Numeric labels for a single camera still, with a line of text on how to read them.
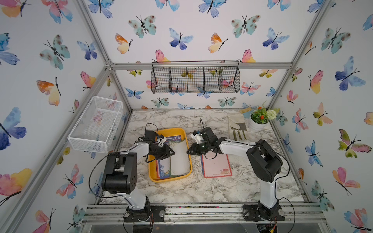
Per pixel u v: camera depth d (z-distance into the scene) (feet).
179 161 2.97
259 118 3.15
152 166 2.90
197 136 2.84
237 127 3.54
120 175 1.53
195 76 3.22
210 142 2.46
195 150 2.65
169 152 2.97
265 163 1.68
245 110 3.98
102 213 2.47
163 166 2.91
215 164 2.99
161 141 2.76
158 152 2.65
